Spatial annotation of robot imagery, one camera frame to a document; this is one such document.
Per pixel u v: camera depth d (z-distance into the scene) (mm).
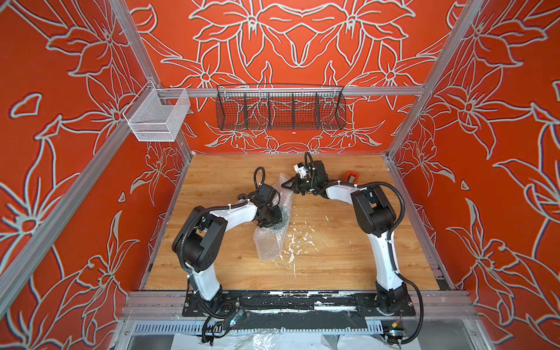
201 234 514
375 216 584
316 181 848
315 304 742
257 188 777
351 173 1032
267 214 791
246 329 697
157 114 944
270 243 854
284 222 883
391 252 601
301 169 968
